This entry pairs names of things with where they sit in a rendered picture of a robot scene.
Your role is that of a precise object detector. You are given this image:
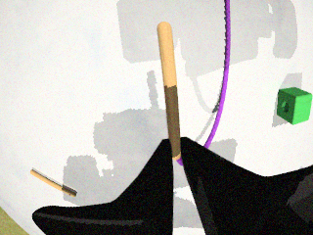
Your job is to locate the thin wooden stick with purple string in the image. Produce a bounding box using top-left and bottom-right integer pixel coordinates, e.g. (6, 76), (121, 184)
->
(156, 0), (231, 165)

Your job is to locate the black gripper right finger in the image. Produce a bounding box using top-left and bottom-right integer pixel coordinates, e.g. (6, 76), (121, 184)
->
(180, 136), (313, 235)

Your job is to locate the green block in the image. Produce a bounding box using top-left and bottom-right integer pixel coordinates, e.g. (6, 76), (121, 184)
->
(277, 87), (313, 125)

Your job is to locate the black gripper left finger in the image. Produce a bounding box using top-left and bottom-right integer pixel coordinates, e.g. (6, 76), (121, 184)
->
(31, 140), (173, 235)

